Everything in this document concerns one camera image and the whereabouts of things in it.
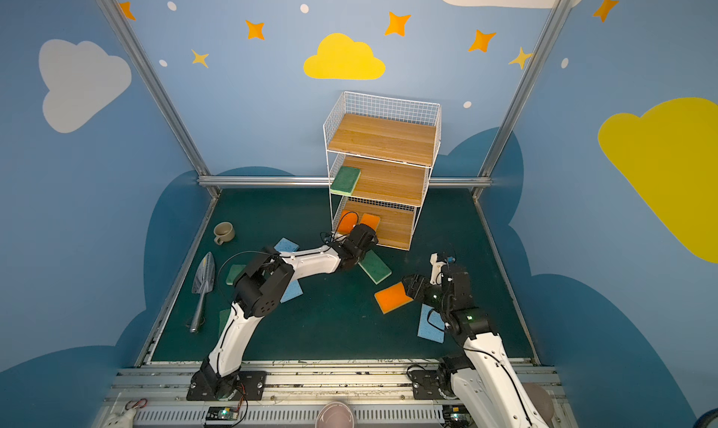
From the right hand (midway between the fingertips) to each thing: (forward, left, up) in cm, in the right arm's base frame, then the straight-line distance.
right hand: (415, 278), depth 81 cm
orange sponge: (+32, +24, -14) cm, 42 cm away
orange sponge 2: (+29, +14, -10) cm, 34 cm away
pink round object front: (-33, +20, -12) cm, 41 cm away
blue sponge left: (+18, +46, -14) cm, 51 cm away
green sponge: (+10, +12, -13) cm, 20 cm away
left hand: (+22, +14, -6) cm, 27 cm away
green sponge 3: (-12, +58, -11) cm, 60 cm away
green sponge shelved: (+27, +23, +13) cm, 37 cm away
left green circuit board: (-35, +50, -13) cm, 62 cm away
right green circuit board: (-31, -11, -15) cm, 37 cm away
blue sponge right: (-15, -2, +5) cm, 16 cm away
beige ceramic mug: (+20, +69, -10) cm, 73 cm away
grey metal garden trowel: (0, +70, -12) cm, 71 cm away
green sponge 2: (+5, +60, -12) cm, 61 cm away
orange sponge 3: (-1, +6, -13) cm, 15 cm away
